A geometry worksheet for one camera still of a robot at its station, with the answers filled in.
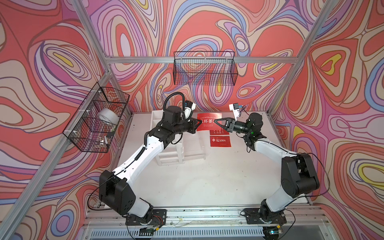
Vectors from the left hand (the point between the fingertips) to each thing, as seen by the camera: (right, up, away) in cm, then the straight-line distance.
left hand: (203, 122), depth 74 cm
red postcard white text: (+14, -7, +34) cm, 37 cm away
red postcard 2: (+14, -13, +29) cm, 35 cm away
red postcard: (+3, +1, +2) cm, 3 cm away
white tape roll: (-48, +4, +1) cm, 48 cm away
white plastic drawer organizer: (-16, -17, +9) cm, 25 cm away
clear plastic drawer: (-4, -15, +27) cm, 32 cm away
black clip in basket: (-48, -6, +1) cm, 48 cm away
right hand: (+6, -1, +4) cm, 7 cm away
